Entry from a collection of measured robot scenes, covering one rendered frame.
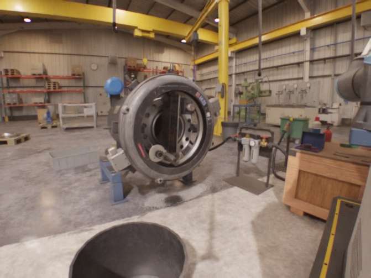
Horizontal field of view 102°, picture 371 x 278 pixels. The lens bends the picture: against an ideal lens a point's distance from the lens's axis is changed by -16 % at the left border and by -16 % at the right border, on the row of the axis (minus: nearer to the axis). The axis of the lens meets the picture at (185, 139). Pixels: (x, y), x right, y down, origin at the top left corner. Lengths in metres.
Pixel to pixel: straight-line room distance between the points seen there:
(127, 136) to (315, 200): 1.31
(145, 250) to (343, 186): 1.18
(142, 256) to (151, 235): 0.11
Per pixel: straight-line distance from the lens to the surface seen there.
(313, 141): 1.56
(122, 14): 13.12
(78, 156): 2.64
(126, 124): 1.07
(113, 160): 1.11
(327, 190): 1.42
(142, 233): 0.70
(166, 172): 1.24
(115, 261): 0.75
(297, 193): 1.50
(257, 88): 12.41
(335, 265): 0.71
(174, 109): 1.17
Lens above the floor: 0.76
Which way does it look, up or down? 10 degrees down
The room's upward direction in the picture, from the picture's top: straight up
